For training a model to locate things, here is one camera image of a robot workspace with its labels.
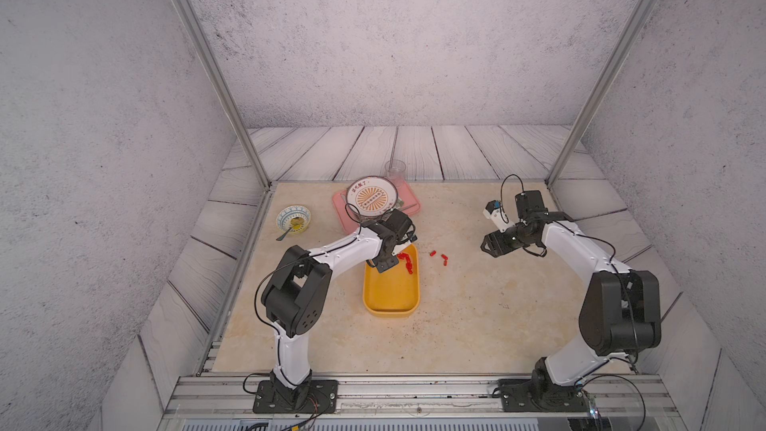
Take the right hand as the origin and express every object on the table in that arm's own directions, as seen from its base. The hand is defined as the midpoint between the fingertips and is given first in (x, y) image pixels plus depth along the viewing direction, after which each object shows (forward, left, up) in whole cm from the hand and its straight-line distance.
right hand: (495, 241), depth 90 cm
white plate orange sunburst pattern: (+26, +39, -8) cm, 48 cm away
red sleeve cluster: (-1, +26, -11) cm, 28 cm away
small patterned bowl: (+15, +66, -7) cm, 68 cm away
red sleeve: (0, +14, -11) cm, 17 cm away
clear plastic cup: (+37, +30, -5) cm, 48 cm away
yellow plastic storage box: (-12, +30, -9) cm, 34 cm away
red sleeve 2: (+2, +18, -10) cm, 21 cm away
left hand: (-2, +34, -5) cm, 34 cm away
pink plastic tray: (+25, +26, -10) cm, 38 cm away
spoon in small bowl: (+6, +66, -4) cm, 67 cm away
